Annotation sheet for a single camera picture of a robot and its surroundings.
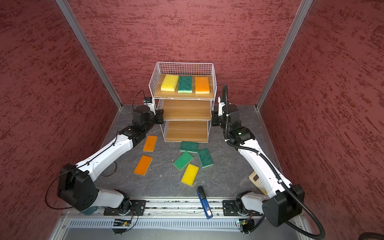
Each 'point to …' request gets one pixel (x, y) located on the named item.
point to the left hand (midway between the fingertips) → (162, 113)
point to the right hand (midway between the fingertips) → (214, 114)
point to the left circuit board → (121, 222)
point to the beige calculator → (256, 181)
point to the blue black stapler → (204, 203)
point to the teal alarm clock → (91, 209)
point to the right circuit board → (246, 225)
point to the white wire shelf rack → (182, 68)
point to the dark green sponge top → (190, 146)
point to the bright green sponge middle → (183, 161)
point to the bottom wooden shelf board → (187, 130)
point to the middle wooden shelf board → (187, 109)
